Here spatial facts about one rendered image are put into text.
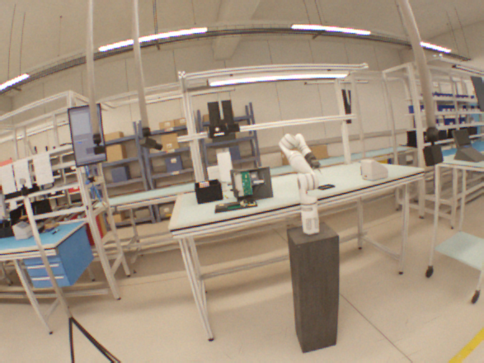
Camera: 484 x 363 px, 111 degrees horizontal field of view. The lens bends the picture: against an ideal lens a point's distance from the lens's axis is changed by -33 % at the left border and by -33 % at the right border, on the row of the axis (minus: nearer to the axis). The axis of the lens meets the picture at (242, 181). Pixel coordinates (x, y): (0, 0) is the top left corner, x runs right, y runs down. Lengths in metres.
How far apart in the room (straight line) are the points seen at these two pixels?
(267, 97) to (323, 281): 5.09
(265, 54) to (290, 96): 1.21
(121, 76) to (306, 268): 5.62
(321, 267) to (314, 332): 0.49
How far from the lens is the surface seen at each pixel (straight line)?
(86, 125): 2.24
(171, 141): 5.21
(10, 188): 3.05
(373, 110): 7.61
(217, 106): 3.45
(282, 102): 6.14
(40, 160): 2.74
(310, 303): 1.52
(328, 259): 1.40
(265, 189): 1.66
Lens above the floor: 1.40
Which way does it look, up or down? 9 degrees down
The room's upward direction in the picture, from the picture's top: 9 degrees counter-clockwise
